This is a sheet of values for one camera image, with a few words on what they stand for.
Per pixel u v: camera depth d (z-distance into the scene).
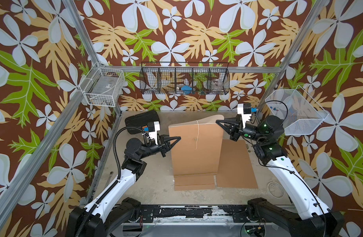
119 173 0.51
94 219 0.39
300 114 0.80
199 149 0.66
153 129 0.56
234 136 0.56
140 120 1.10
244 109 0.51
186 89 0.93
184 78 0.97
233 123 0.56
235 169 0.91
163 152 0.59
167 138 0.61
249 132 0.55
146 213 0.74
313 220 0.38
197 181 0.86
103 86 0.86
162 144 0.58
